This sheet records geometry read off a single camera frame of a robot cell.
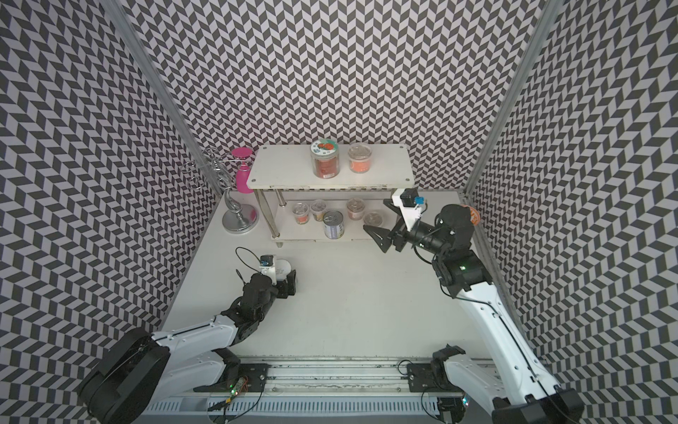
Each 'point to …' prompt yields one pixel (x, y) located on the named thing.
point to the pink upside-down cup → (243, 171)
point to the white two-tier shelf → (281, 177)
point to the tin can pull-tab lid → (334, 224)
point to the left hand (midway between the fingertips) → (283, 272)
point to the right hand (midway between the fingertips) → (376, 218)
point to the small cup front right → (373, 219)
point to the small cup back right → (356, 208)
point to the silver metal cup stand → (238, 219)
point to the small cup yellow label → (318, 207)
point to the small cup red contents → (301, 212)
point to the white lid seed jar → (282, 268)
